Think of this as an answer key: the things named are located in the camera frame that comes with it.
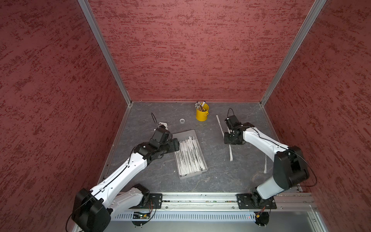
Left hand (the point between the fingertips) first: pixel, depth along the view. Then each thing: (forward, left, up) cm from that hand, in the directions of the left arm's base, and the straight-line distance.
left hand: (172, 147), depth 80 cm
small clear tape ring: (+27, -4, -12) cm, 30 cm away
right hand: (+7, -34, -7) cm, 36 cm away
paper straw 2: (-2, -6, -12) cm, 13 cm away
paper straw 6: (+11, -12, -13) cm, 21 cm away
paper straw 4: (-2, -10, -11) cm, 15 cm away
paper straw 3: (-1, -8, -12) cm, 14 cm away
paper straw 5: (+3, -12, -12) cm, 17 cm away
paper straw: (-5, -4, -11) cm, 12 cm away
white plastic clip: (+24, +9, -10) cm, 27 cm away
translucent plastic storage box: (+16, -4, -14) cm, 22 cm away
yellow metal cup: (+32, -19, -10) cm, 38 cm away
